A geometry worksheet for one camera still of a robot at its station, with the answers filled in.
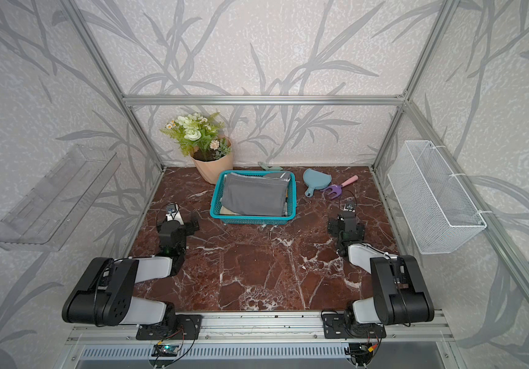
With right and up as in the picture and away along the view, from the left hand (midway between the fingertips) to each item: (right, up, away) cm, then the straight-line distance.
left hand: (180, 213), depth 90 cm
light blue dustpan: (+58, +14, +25) cm, 65 cm away
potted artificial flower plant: (+7, +31, +1) cm, 31 cm away
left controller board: (+4, -40, -20) cm, 45 cm away
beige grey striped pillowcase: (+17, 0, +5) cm, 17 cm away
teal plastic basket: (+29, -3, +4) cm, 29 cm away
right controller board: (+65, -42, -19) cm, 80 cm away
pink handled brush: (+77, +14, +25) cm, 83 cm away
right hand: (+67, -3, +4) cm, 67 cm away
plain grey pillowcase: (+29, +7, +5) cm, 30 cm away
